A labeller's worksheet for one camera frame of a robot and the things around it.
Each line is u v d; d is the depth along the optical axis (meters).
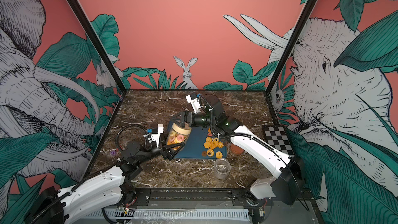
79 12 0.78
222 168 0.84
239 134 0.50
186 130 0.62
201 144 0.91
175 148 0.63
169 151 0.60
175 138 0.63
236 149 0.88
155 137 0.61
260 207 0.70
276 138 0.93
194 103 0.64
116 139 0.98
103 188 0.51
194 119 0.61
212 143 0.91
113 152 0.88
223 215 0.70
